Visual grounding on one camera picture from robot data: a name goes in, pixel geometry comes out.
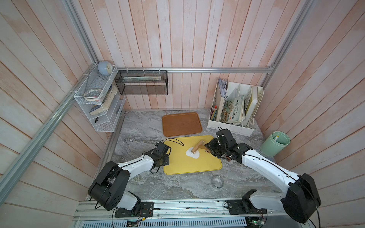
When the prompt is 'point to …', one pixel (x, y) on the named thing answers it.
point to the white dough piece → (188, 153)
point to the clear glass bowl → (217, 182)
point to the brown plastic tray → (179, 124)
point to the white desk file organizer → (253, 97)
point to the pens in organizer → (213, 113)
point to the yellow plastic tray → (180, 163)
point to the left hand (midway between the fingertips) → (164, 162)
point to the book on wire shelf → (107, 101)
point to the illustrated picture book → (233, 109)
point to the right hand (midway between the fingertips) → (203, 144)
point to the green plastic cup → (275, 143)
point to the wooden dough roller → (201, 144)
